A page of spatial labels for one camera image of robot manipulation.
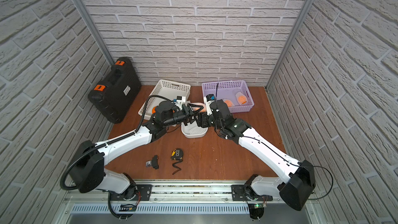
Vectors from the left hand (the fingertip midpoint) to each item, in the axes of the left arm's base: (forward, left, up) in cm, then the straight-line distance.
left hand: (207, 109), depth 71 cm
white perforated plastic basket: (+41, +30, -28) cm, 58 cm away
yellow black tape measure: (-12, +16, -26) cm, 33 cm away
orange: (+3, +3, 0) cm, 4 cm away
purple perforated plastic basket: (+39, -18, -29) cm, 51 cm away
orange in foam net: (+27, -26, -23) cm, 44 cm away
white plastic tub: (+4, +12, -27) cm, 30 cm away
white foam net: (+1, +4, -23) cm, 24 cm away
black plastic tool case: (+20, +56, -14) cm, 61 cm away
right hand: (0, +2, -5) cm, 6 cm away
